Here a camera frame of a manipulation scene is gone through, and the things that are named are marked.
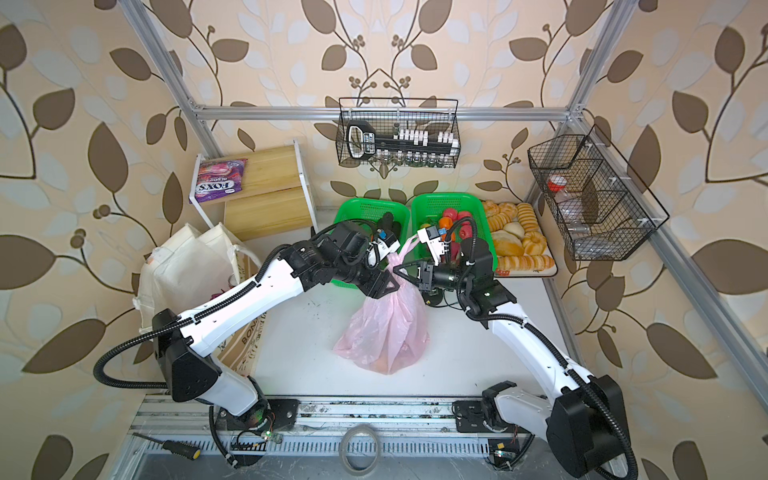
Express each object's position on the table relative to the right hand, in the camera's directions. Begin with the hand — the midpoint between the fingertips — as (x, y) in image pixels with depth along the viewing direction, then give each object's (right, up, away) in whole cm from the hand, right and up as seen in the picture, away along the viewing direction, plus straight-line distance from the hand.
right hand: (396, 273), depth 69 cm
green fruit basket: (+13, +20, +46) cm, 52 cm away
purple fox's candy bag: (-49, +25, +11) cm, 56 cm away
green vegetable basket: (-10, +19, +45) cm, 50 cm away
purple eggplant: (-3, +14, +38) cm, 41 cm away
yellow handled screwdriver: (-50, -41, -1) cm, 65 cm away
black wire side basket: (+51, +15, +4) cm, 54 cm away
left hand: (0, -2, +2) cm, 3 cm away
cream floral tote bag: (-57, 0, +13) cm, 59 cm away
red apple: (+21, +18, +43) cm, 51 cm away
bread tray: (+44, +6, +36) cm, 57 cm away
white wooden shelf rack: (-43, +23, +35) cm, 60 cm away
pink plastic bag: (-1, -14, +2) cm, 14 cm away
